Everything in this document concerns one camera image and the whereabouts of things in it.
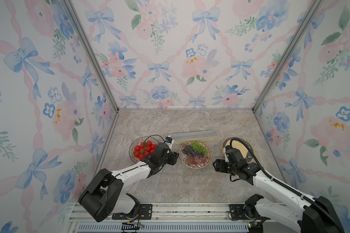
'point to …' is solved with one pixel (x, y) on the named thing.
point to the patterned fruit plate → (183, 156)
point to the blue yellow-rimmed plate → (250, 158)
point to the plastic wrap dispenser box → (180, 137)
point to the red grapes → (198, 161)
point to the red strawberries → (144, 149)
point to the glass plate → (136, 142)
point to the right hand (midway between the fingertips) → (219, 163)
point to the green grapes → (200, 147)
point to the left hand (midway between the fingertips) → (176, 152)
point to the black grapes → (189, 150)
